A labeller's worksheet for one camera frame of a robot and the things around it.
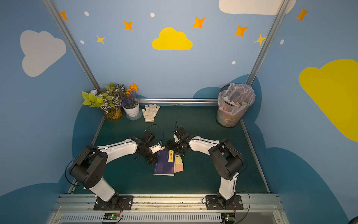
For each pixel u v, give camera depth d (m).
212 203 0.73
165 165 0.87
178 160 0.88
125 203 0.74
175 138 0.79
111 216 0.72
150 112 1.18
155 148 0.83
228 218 0.72
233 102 1.07
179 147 0.80
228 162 0.49
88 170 0.46
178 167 0.84
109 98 0.91
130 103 0.97
